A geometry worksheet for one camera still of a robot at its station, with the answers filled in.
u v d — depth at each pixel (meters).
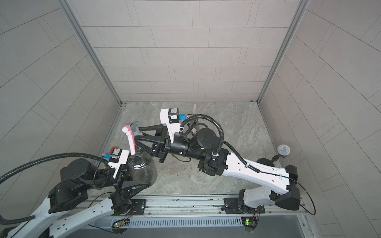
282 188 0.38
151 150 0.38
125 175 0.45
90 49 0.86
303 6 0.71
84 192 0.44
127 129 0.33
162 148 0.37
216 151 0.36
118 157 0.40
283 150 0.64
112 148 0.90
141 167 0.40
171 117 0.35
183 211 0.71
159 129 0.41
